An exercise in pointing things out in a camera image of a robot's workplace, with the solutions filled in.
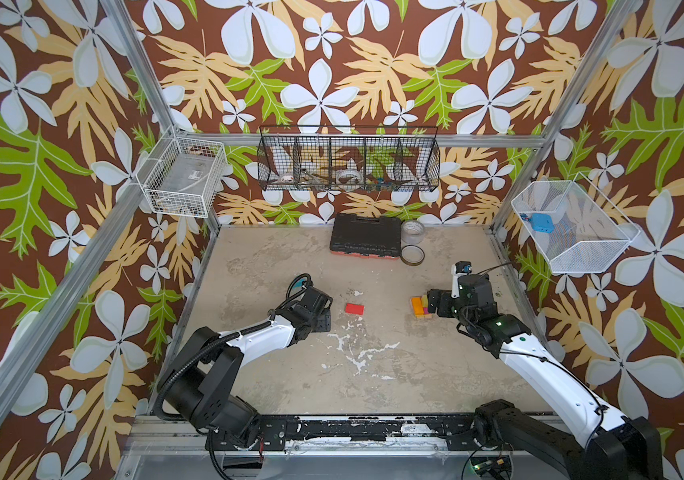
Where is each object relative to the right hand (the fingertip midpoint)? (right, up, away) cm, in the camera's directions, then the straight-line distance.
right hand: (440, 291), depth 83 cm
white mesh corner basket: (+38, +16, -5) cm, 41 cm away
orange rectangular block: (-3, -6, +11) cm, 13 cm away
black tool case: (-18, +17, +29) cm, 39 cm away
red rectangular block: (-23, -8, +15) cm, 29 cm away
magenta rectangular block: (-6, -4, -6) cm, 10 cm away
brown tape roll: (-1, +10, +27) cm, 29 cm away
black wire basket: (-42, +42, +13) cm, 61 cm away
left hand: (-36, -8, +9) cm, 38 cm away
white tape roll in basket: (-25, +37, +16) cm, 47 cm away
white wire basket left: (-75, +34, +3) cm, 82 cm away
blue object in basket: (+31, +20, +4) cm, 37 cm away
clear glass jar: (+1, +20, +35) cm, 40 cm away
